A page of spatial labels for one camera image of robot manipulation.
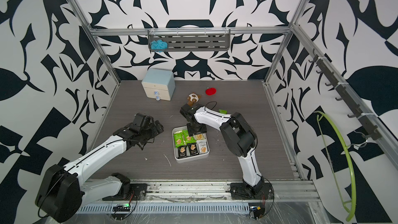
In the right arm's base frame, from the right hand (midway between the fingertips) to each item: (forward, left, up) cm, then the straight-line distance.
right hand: (194, 130), depth 93 cm
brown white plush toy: (+23, +1, +2) cm, 23 cm away
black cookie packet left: (-13, +6, +2) cm, 14 cm away
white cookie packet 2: (-5, -4, 0) cm, 6 cm away
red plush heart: (+31, -12, 0) cm, 33 cm away
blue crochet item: (+38, +20, +33) cm, 54 cm away
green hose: (-42, -52, +20) cm, 70 cm away
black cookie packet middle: (-12, 0, +1) cm, 12 cm away
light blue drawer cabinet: (+26, +22, +13) cm, 37 cm away
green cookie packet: (-6, +8, +2) cm, 11 cm away
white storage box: (-11, +3, +1) cm, 11 cm away
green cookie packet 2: (-6, +3, +1) cm, 7 cm away
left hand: (-2, +21, +8) cm, 22 cm away
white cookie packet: (-11, -4, +2) cm, 12 cm away
